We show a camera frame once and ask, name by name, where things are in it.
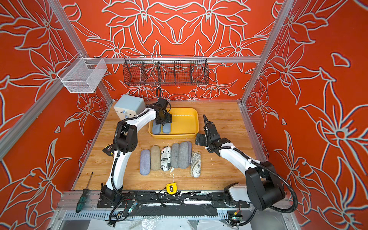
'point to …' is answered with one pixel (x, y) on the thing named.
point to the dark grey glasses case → (175, 155)
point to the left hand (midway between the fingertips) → (168, 119)
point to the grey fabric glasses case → (184, 154)
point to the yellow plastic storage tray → (185, 124)
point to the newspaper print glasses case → (166, 158)
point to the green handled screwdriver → (84, 197)
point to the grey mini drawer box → (127, 107)
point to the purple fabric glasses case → (145, 160)
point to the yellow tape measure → (171, 188)
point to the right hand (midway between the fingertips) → (202, 136)
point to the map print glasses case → (196, 164)
